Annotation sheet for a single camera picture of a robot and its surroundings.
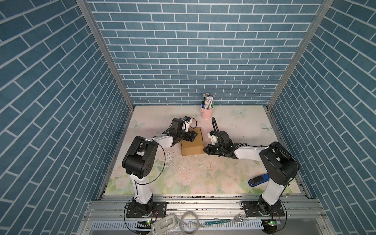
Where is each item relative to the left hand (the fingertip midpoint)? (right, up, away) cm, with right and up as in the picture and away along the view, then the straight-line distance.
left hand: (193, 133), depth 97 cm
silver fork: (+22, -40, -26) cm, 53 cm away
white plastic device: (-13, -40, -29) cm, 52 cm away
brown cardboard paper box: (+1, -8, -6) cm, 10 cm away
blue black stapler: (+35, -23, -20) cm, 47 cm away
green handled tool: (+10, -40, -28) cm, 50 cm away
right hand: (+7, -9, -4) cm, 12 cm away
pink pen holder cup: (+10, +13, +11) cm, 20 cm away
